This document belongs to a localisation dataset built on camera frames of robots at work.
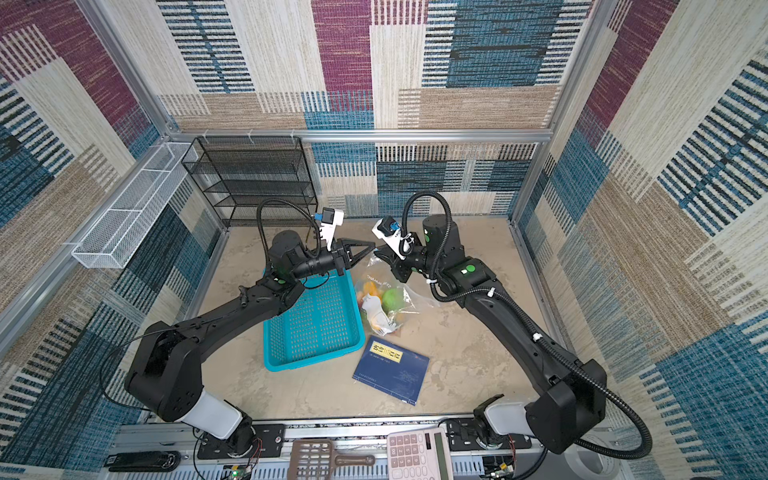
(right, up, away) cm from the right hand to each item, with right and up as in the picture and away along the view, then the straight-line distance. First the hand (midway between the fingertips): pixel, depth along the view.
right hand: (381, 253), depth 73 cm
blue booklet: (+3, -32, +11) cm, 34 cm away
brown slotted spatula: (-16, -49, -1) cm, 51 cm away
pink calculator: (+9, -46, -2) cm, 47 cm away
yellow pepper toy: (-2, -20, +9) cm, 22 cm away
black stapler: (-53, -46, -5) cm, 70 cm away
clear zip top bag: (-3, -15, +9) cm, 17 cm away
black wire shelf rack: (-47, +25, +37) cm, 65 cm away
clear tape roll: (+51, -48, -5) cm, 70 cm away
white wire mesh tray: (-62, +2, -2) cm, 62 cm away
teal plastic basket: (-19, -22, +21) cm, 36 cm away
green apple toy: (+3, -13, +13) cm, 19 cm away
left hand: (-1, +2, -2) cm, 3 cm away
